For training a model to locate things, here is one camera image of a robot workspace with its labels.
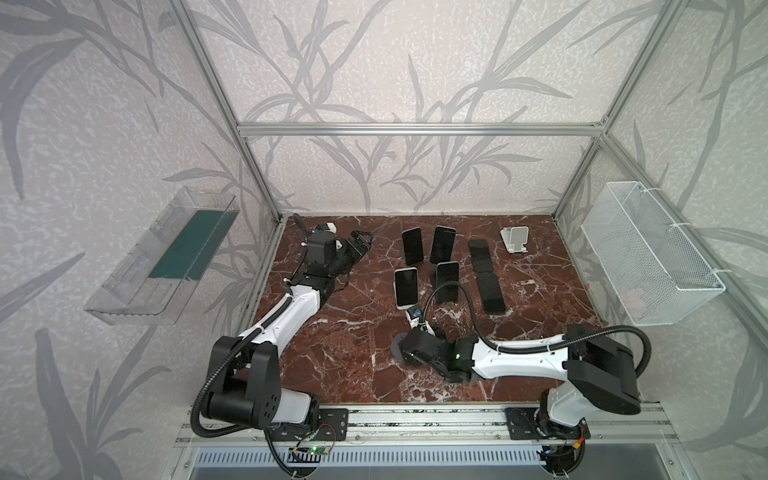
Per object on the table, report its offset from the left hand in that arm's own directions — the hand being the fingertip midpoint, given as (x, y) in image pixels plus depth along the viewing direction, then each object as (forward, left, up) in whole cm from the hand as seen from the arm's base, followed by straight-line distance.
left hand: (372, 233), depth 84 cm
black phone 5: (+10, -38, -24) cm, 46 cm away
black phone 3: (-5, -23, -12) cm, 26 cm away
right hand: (-22, -11, -17) cm, 30 cm away
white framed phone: (-4, -10, -25) cm, 27 cm away
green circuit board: (-50, +10, -22) cm, 55 cm away
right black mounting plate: (-44, -39, -21) cm, 63 cm away
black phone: (+10, -12, -16) cm, 23 cm away
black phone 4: (-5, -39, -24) cm, 46 cm away
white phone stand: (+14, -50, -18) cm, 55 cm away
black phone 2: (+6, -22, -13) cm, 26 cm away
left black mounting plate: (-45, +8, -20) cm, 50 cm away
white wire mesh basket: (-21, -63, +12) cm, 67 cm away
